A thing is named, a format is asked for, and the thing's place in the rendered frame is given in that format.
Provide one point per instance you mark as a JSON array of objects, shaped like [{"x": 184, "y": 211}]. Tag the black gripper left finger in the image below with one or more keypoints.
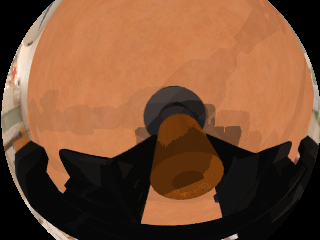
[{"x": 126, "y": 175}]

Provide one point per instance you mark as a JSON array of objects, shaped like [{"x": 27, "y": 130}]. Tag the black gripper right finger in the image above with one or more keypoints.
[{"x": 242, "y": 171}]

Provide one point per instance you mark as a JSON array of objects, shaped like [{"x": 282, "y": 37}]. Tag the orange knob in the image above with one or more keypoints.
[{"x": 185, "y": 164}]

